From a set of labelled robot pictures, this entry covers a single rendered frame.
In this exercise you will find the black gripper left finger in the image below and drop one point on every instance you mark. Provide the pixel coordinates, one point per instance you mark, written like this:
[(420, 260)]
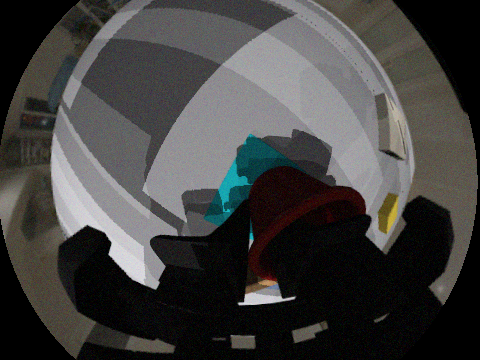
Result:
[(225, 250)]

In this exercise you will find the yellow rectangular block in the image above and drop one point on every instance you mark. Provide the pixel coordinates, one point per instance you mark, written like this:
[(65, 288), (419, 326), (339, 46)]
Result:
[(387, 213)]

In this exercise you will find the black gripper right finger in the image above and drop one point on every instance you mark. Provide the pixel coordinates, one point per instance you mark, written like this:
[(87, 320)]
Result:
[(294, 247)]

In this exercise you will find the brown wooden beam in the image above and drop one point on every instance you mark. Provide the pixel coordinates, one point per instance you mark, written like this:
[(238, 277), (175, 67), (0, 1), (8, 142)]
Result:
[(255, 283)]

